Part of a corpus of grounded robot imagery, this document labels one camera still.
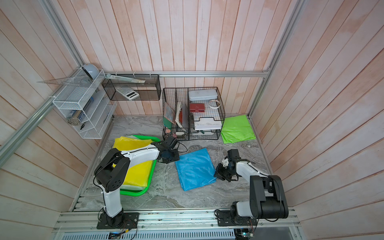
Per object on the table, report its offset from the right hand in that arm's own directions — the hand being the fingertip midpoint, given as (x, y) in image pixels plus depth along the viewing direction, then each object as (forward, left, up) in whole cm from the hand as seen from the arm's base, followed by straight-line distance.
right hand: (215, 173), depth 90 cm
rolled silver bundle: (+14, +76, +32) cm, 83 cm away
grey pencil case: (+47, +7, +24) cm, 53 cm away
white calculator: (+43, +57, +28) cm, 77 cm away
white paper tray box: (+24, +5, +19) cm, 31 cm away
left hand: (+8, +24, +2) cm, 25 cm away
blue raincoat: (+1, +12, +2) cm, 12 cm away
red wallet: (+35, +11, +23) cm, 43 cm away
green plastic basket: (-15, +39, +10) cm, 43 cm away
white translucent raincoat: (-13, +44, +11) cm, 47 cm away
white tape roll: (+38, -1, +20) cm, 43 cm away
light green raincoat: (+33, -19, +4) cm, 38 cm away
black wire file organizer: (+40, +23, +12) cm, 48 cm away
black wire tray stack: (+30, +5, +21) cm, 37 cm away
